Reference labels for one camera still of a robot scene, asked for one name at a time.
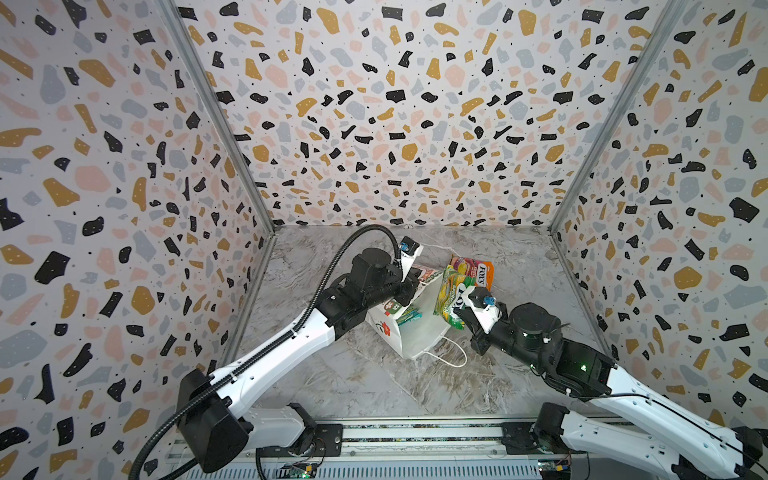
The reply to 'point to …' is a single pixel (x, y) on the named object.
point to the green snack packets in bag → (409, 315)
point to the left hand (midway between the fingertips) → (421, 266)
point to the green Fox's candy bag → (450, 285)
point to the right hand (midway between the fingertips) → (456, 305)
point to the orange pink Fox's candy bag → (483, 272)
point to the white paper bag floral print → (415, 324)
